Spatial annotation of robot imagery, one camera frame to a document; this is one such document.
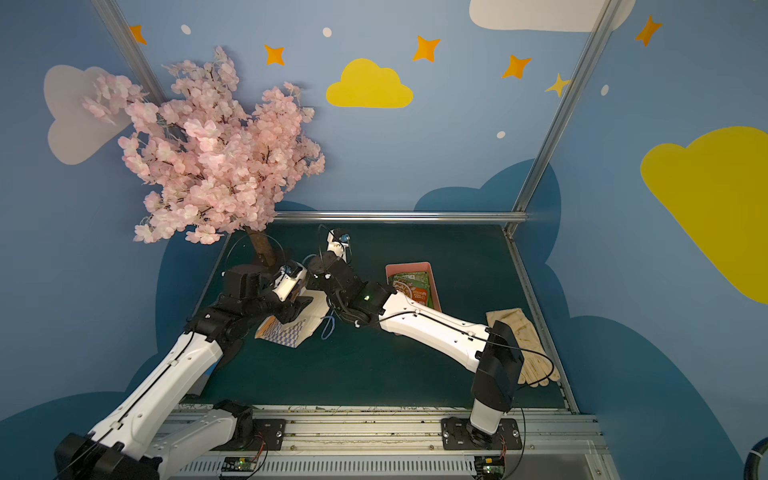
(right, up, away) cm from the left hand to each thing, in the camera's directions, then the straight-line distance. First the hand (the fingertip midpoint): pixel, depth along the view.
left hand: (301, 287), depth 78 cm
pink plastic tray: (+24, +4, +23) cm, 33 cm away
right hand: (+6, +7, -6) cm, 11 cm away
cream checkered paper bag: (-2, -12, -2) cm, 13 cm away
